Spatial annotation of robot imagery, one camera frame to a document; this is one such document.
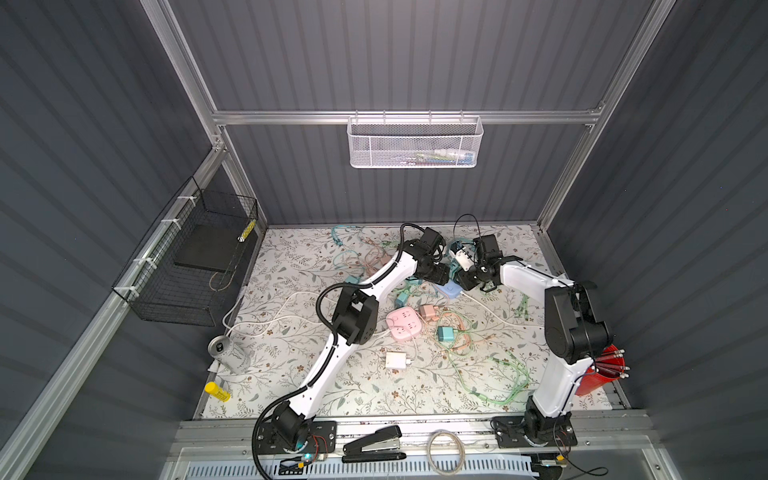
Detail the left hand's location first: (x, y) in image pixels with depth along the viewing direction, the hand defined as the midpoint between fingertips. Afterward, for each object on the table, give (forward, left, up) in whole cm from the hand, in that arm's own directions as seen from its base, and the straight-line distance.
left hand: (439, 276), depth 102 cm
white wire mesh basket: (+56, +3, +19) cm, 59 cm away
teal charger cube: (-9, +14, 0) cm, 16 cm away
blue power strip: (-6, -3, 0) cm, 6 cm away
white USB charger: (-28, +17, -2) cm, 32 cm away
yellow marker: (-35, +63, +4) cm, 72 cm away
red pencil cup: (-37, -35, +10) cm, 51 cm away
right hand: (-2, -8, +3) cm, 9 cm away
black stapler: (-48, +22, -1) cm, 53 cm away
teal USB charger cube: (-21, +2, -1) cm, 21 cm away
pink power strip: (-17, +14, 0) cm, 22 cm away
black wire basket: (-12, +68, +24) cm, 73 cm away
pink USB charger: (-13, +6, 0) cm, 15 cm away
